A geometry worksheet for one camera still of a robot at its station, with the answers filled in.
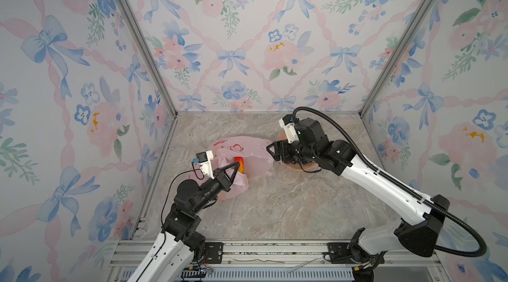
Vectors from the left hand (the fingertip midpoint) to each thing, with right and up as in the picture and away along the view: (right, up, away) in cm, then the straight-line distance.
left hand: (240, 164), depth 67 cm
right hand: (+12, +6, +5) cm, 15 cm away
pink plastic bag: (+3, +3, +16) cm, 17 cm away
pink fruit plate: (+26, -6, +28) cm, 39 cm away
